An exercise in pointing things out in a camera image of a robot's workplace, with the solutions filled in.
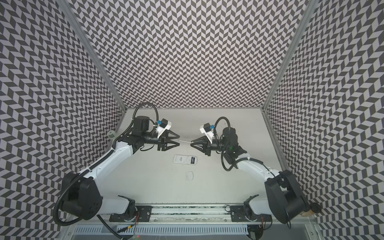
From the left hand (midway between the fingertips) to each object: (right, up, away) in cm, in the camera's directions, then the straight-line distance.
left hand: (178, 141), depth 73 cm
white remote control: (+3, -13, +16) cm, 21 cm away
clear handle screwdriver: (+1, 0, 0) cm, 1 cm away
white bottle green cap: (-44, +2, +17) cm, 47 cm away
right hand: (+7, -4, 0) cm, 8 cm away
